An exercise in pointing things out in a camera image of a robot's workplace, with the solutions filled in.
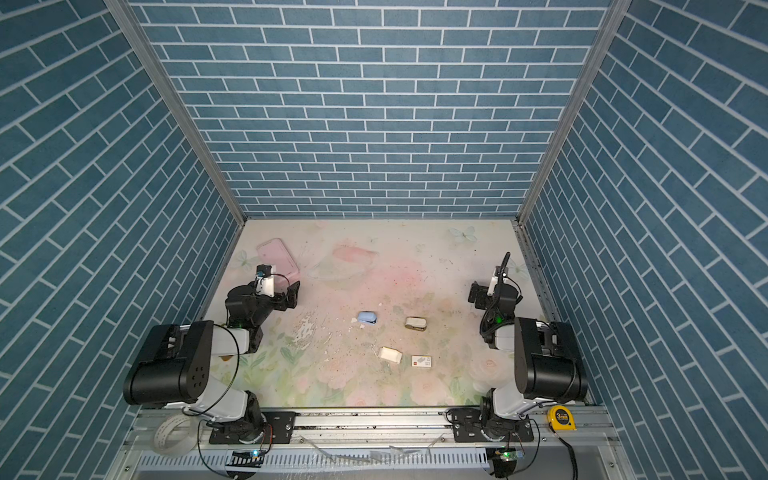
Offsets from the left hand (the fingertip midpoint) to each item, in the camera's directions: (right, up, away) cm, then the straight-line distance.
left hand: (285, 279), depth 93 cm
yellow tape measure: (+76, -33, -19) cm, 85 cm away
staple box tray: (+33, -21, -6) cm, 40 cm away
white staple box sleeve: (+42, -22, -9) cm, 48 cm away
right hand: (+65, -1, +2) cm, 65 cm away
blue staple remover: (+26, -12, -1) cm, 29 cm away
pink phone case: (-10, +8, +16) cm, 20 cm away
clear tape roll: (-20, -36, -19) cm, 46 cm away
